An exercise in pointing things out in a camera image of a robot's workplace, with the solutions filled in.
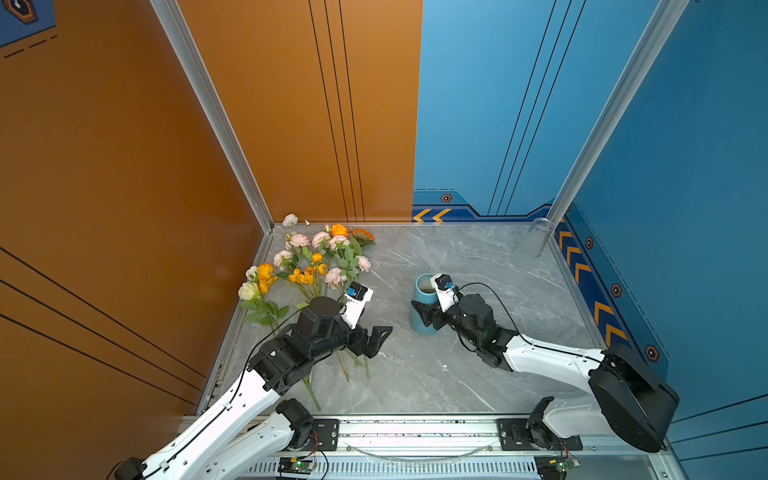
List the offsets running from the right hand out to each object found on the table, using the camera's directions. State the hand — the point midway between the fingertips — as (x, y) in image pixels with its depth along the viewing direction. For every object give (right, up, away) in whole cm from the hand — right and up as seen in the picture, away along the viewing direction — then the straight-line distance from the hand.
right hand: (423, 293), depth 82 cm
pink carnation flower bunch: (-28, +11, +24) cm, 38 cm away
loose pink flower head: (-48, +24, +32) cm, 63 cm away
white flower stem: (-49, -8, +12) cm, 51 cm away
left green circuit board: (-32, -39, -12) cm, 52 cm away
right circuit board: (+30, -40, -12) cm, 51 cm away
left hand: (-12, -4, -12) cm, 17 cm away
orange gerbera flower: (-20, +17, +28) cm, 39 cm away
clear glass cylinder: (+40, +16, +17) cm, 47 cm away
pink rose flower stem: (-43, +15, +23) cm, 51 cm away
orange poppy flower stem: (-34, -2, +14) cm, 37 cm away
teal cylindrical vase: (0, +2, -7) cm, 7 cm away
